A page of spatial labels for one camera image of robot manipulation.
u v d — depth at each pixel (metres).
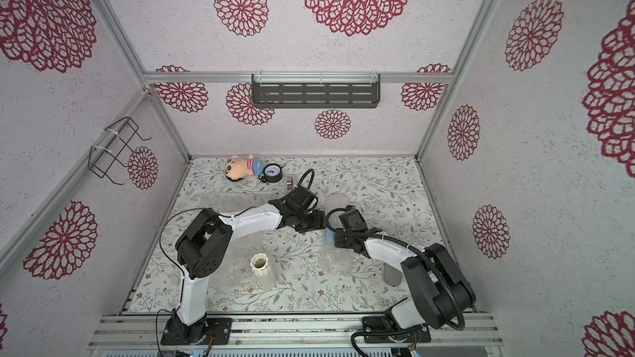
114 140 0.78
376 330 0.74
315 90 0.92
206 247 0.51
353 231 0.71
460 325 0.40
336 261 0.85
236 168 1.06
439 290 0.44
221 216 0.55
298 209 0.75
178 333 0.64
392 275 0.82
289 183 1.05
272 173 1.13
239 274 0.85
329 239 0.88
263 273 0.71
